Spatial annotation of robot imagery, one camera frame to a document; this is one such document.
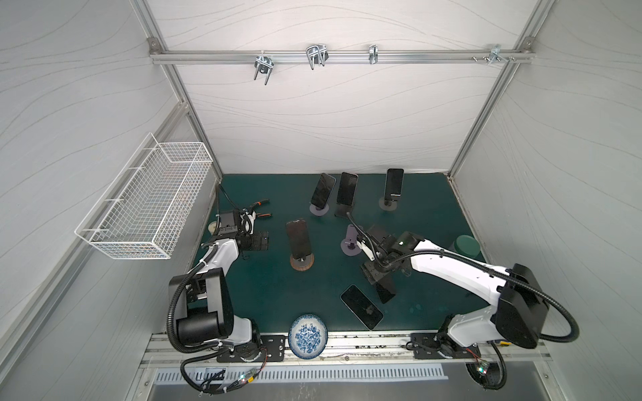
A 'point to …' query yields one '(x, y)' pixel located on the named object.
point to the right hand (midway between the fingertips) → (376, 262)
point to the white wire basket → (145, 210)
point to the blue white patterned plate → (308, 336)
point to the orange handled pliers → (252, 207)
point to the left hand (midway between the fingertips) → (258, 233)
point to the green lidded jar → (467, 246)
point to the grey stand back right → (388, 205)
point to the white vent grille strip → (308, 374)
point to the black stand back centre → (343, 210)
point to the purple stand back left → (318, 211)
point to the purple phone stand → (350, 246)
